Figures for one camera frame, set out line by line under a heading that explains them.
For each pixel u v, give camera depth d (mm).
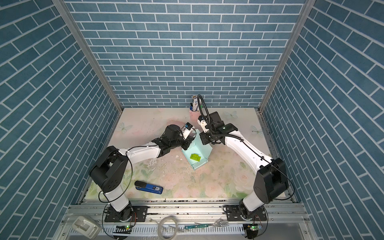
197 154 937
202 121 751
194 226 706
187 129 785
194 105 1048
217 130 628
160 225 683
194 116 1087
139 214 737
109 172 469
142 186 806
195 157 912
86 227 685
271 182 428
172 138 713
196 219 735
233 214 731
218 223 710
